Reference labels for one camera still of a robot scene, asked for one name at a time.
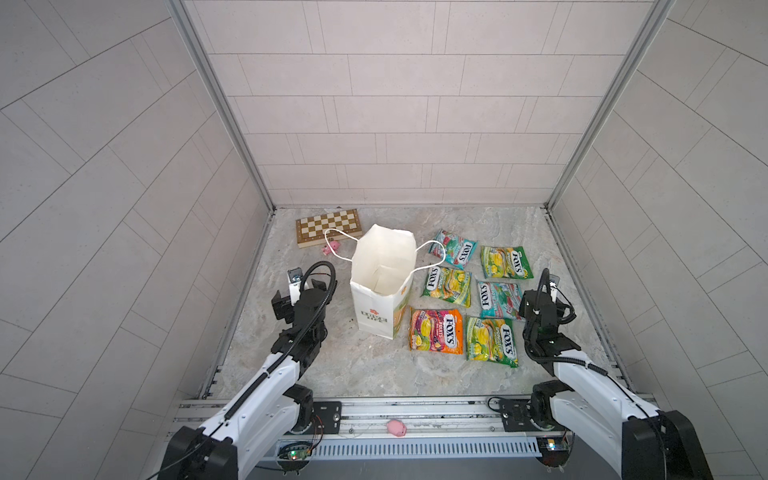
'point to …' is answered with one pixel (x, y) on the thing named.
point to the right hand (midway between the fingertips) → (538, 291)
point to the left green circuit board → (295, 454)
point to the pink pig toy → (334, 244)
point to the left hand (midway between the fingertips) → (305, 280)
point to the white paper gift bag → (384, 261)
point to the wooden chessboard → (311, 230)
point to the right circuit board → (553, 450)
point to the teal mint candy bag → (458, 250)
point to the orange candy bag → (438, 330)
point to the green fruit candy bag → (450, 285)
